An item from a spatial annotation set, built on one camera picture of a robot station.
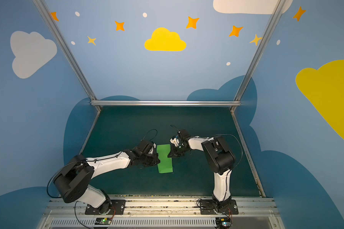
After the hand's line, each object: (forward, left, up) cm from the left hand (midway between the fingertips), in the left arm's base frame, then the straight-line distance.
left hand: (161, 162), depth 86 cm
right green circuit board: (-30, -33, -6) cm, 45 cm away
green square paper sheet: (0, -2, -4) cm, 5 cm away
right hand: (+6, -4, -5) cm, 9 cm away
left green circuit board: (-30, +28, -6) cm, 41 cm away
